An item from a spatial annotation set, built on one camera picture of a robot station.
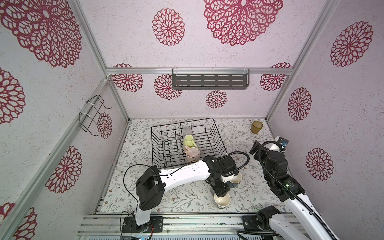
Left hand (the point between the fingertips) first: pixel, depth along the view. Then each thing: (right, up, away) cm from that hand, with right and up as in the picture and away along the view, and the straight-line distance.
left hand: (219, 192), depth 75 cm
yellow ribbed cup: (+34, +35, +35) cm, 60 cm away
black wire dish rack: (-23, +23, +24) cm, 40 cm away
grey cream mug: (+2, -7, +5) cm, 9 cm away
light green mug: (-15, +24, +17) cm, 34 cm away
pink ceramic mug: (-13, +17, +11) cm, 25 cm away
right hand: (+21, +25, -3) cm, 33 cm away
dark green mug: (+8, +4, +3) cm, 10 cm away
